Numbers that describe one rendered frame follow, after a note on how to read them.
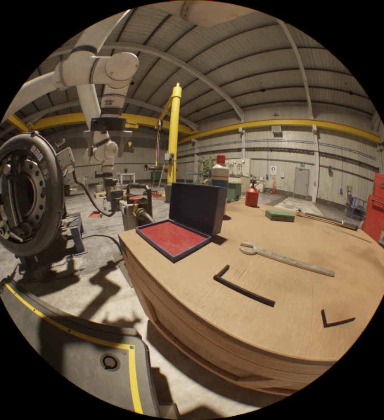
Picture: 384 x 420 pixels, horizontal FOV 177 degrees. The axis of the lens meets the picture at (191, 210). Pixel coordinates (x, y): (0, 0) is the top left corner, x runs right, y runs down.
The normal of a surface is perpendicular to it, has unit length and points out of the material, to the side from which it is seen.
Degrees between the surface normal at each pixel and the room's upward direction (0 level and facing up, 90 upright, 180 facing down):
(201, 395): 0
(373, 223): 90
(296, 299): 0
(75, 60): 111
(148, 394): 0
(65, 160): 90
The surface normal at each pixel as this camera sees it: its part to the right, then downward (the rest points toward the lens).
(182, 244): 0.04, -0.97
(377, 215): -0.98, 0.02
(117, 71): 0.55, 0.68
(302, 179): -0.76, 0.14
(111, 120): 0.30, 0.62
